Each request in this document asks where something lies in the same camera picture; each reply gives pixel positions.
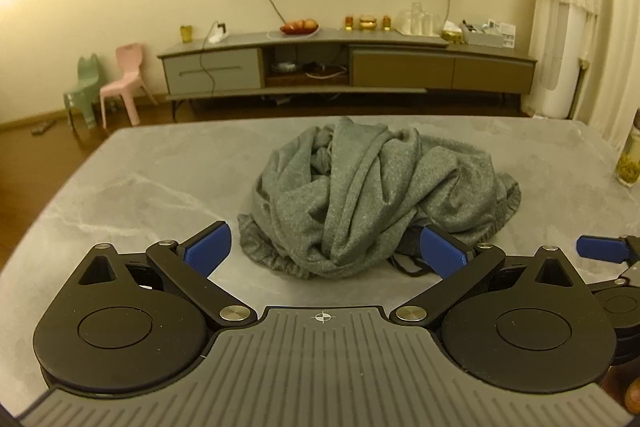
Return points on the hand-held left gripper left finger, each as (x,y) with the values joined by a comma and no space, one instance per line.
(207,247)

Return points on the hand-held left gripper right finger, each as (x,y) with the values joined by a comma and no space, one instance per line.
(442,252)

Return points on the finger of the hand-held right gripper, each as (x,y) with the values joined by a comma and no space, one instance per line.
(600,248)

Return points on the grey sweatpants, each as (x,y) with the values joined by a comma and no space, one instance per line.
(370,197)

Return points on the glass jar with tea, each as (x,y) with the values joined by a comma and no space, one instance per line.
(629,157)

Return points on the pink plastic child chair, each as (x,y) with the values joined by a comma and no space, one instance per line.
(127,79)

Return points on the green plastic child chair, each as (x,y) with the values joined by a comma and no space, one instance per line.
(85,94)

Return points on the grey low media cabinet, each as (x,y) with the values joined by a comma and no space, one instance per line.
(345,62)

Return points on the white charger device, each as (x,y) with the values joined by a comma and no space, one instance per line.
(216,33)

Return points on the yellow-green glass cup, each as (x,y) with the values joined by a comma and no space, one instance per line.
(186,33)

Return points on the white standing air conditioner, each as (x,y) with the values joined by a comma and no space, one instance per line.
(562,32)

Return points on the golden tissue box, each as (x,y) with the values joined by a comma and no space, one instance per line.
(452,33)

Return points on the grey tray with small boxes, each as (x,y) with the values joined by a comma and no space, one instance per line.
(487,34)

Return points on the white curtain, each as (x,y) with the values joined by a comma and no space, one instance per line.
(612,17)

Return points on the cluster of clear glasses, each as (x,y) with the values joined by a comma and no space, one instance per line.
(417,19)

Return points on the small amber cup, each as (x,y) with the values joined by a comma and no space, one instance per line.
(386,23)
(348,22)

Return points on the plate of fruit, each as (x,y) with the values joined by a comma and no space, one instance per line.
(299,27)

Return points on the golden bowl ornament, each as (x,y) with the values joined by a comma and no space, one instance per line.
(367,22)

